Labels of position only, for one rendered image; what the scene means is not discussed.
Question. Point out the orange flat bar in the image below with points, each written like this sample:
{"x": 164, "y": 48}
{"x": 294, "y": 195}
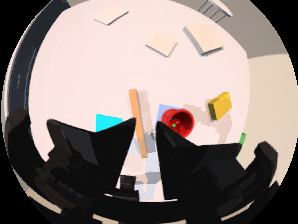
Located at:
{"x": 136, "y": 113}

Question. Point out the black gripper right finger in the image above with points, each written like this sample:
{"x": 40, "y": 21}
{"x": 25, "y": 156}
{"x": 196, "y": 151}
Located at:
{"x": 180, "y": 160}

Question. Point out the yellow rectangular block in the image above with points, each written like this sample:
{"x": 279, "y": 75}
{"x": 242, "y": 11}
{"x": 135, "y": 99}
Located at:
{"x": 219, "y": 106}

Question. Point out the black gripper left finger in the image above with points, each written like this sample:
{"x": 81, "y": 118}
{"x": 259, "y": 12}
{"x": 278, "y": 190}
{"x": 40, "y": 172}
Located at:
{"x": 105, "y": 150}

